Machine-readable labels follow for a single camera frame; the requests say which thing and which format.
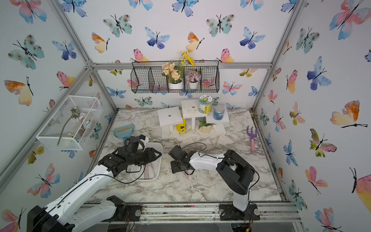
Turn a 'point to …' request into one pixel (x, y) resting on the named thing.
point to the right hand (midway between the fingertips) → (177, 165)
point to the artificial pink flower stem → (77, 115)
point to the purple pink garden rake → (252, 135)
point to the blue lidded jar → (219, 112)
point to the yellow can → (182, 127)
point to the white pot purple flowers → (192, 78)
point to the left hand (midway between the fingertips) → (161, 154)
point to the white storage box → (151, 171)
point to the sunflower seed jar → (205, 104)
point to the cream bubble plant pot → (205, 127)
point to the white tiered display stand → (189, 110)
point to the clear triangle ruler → (213, 142)
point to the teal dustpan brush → (124, 131)
